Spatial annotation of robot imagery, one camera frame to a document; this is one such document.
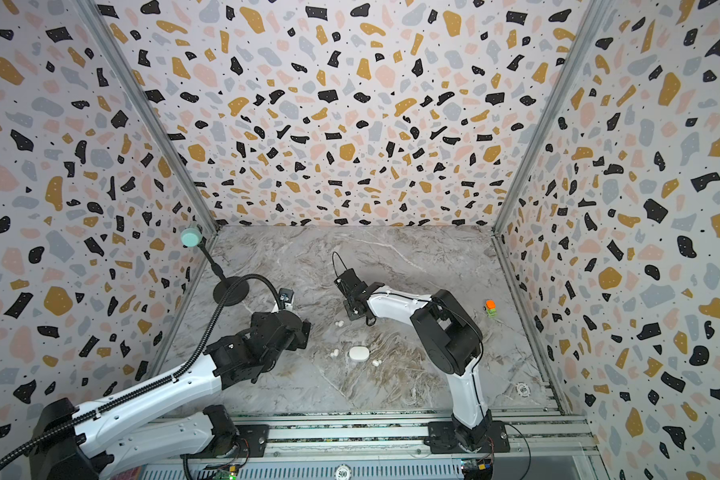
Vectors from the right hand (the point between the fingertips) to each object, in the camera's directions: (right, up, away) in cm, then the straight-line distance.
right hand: (357, 299), depth 96 cm
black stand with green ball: (-38, +19, -24) cm, 49 cm away
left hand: (-15, -1, -18) cm, 23 cm away
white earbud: (-5, -7, -2) cm, 9 cm away
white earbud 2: (-6, -14, -8) cm, 18 cm away
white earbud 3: (+6, -17, -9) cm, 20 cm away
